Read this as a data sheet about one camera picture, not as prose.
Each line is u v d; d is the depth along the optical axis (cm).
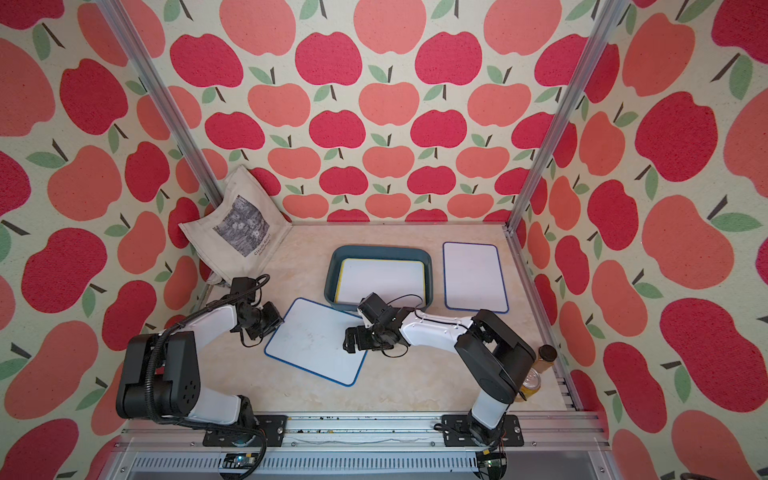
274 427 75
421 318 60
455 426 74
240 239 104
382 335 67
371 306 70
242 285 75
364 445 73
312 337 91
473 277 106
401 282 102
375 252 107
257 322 78
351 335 78
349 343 78
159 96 84
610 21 70
